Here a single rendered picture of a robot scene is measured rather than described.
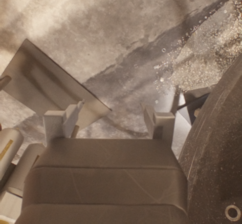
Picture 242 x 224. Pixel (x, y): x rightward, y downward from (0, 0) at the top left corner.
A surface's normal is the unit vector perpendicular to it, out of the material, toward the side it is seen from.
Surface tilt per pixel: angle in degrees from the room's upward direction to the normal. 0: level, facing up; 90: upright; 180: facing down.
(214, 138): 90
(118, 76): 0
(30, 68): 0
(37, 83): 0
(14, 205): 90
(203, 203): 90
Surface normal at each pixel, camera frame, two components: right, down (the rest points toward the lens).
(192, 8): -0.11, 0.65
